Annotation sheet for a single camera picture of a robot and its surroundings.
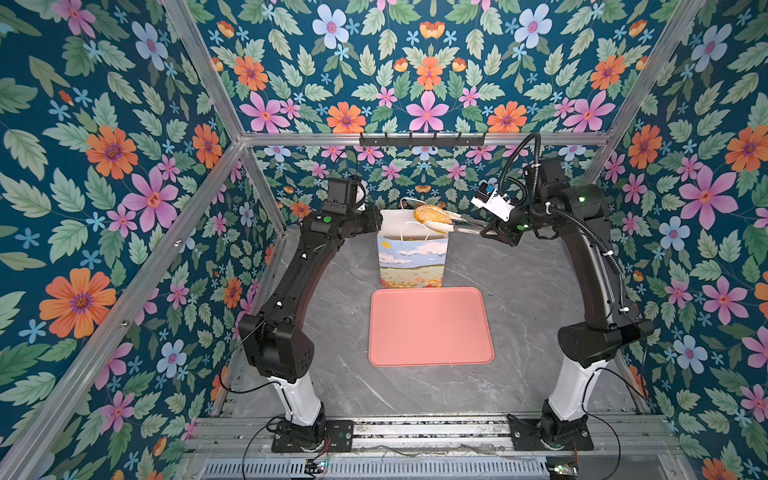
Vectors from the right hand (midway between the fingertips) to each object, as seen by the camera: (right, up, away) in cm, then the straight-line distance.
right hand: (490, 221), depth 73 cm
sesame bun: (-15, +3, +4) cm, 15 cm away
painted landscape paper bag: (-20, -9, +13) cm, 25 cm away
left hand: (-28, +4, +5) cm, 29 cm away
